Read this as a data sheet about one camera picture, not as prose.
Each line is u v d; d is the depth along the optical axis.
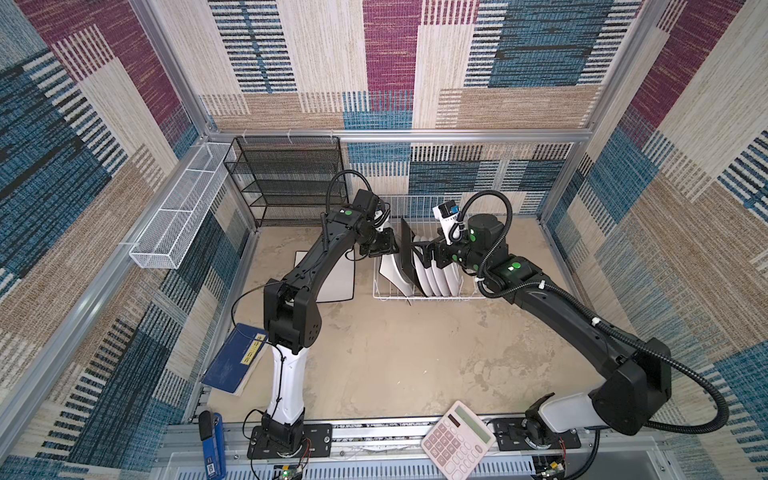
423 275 0.87
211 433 0.71
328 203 0.76
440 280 0.87
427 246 0.66
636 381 0.40
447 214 0.65
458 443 0.71
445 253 0.68
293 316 0.53
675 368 0.38
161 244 0.91
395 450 0.73
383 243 0.79
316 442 0.73
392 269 0.85
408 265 0.85
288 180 1.11
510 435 0.73
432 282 0.87
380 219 0.80
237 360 0.85
